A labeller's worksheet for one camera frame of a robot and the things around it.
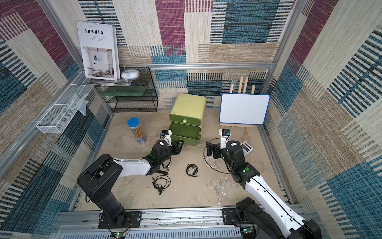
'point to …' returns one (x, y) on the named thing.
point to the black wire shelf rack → (147, 103)
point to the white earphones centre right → (211, 161)
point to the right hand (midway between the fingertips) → (215, 139)
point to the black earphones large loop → (161, 182)
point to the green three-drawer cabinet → (186, 118)
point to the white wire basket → (57, 118)
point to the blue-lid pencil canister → (134, 123)
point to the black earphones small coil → (162, 172)
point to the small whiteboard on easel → (241, 109)
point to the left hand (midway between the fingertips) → (182, 141)
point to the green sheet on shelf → (124, 91)
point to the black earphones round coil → (191, 170)
